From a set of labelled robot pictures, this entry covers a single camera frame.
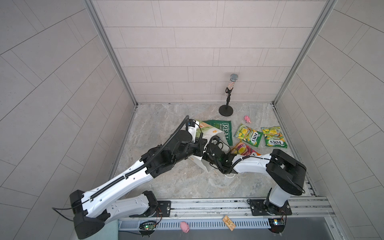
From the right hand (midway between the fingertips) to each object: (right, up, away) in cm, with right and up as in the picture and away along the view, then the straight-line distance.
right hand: (196, 152), depth 86 cm
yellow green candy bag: (+49, +8, +9) cm, 50 cm away
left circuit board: (-21, -28, -21) cm, 41 cm away
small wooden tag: (+16, -27, -19) cm, 37 cm away
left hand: (+7, +10, -22) cm, 26 cm away
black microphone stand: (+22, +25, +26) cm, 42 cm away
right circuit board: (+38, -29, -18) cm, 51 cm away
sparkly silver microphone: (+22, +44, +3) cm, 49 cm away
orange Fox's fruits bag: (+27, +2, +3) cm, 27 cm away
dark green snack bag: (+19, +14, +16) cm, 28 cm away
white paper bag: (+7, +12, -13) cm, 19 cm away
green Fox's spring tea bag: (+34, +9, +11) cm, 37 cm away
